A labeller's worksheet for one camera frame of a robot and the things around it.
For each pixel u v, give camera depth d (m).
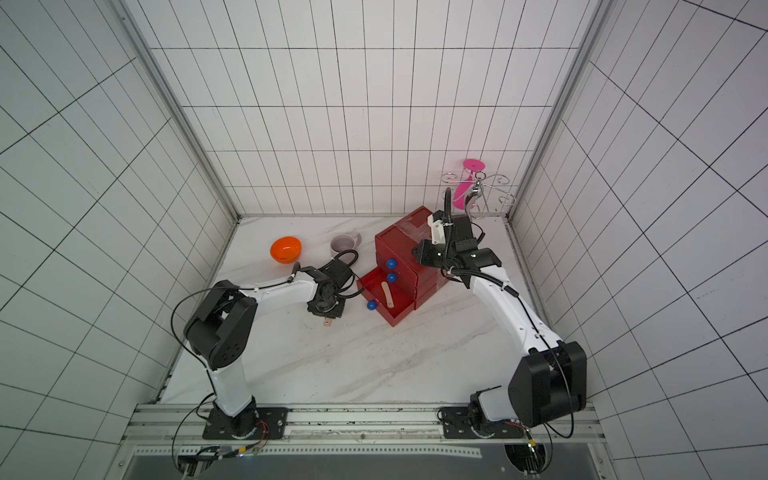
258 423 0.71
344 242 1.04
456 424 0.73
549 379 0.40
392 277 0.87
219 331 0.49
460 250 0.61
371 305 0.90
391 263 0.81
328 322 0.90
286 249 1.06
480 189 0.88
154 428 0.74
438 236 0.73
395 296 0.94
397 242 0.87
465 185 1.02
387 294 0.95
